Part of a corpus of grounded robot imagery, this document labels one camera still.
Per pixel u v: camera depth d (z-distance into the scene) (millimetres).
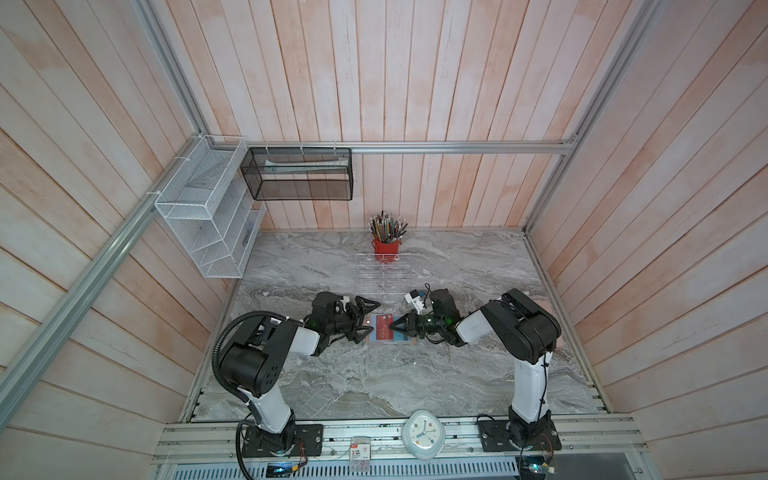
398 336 909
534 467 711
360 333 911
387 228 1009
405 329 877
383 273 1009
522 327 544
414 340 902
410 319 877
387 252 1040
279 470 707
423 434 720
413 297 926
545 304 963
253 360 483
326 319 757
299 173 1062
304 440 731
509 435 724
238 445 686
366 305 836
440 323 805
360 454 700
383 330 926
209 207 686
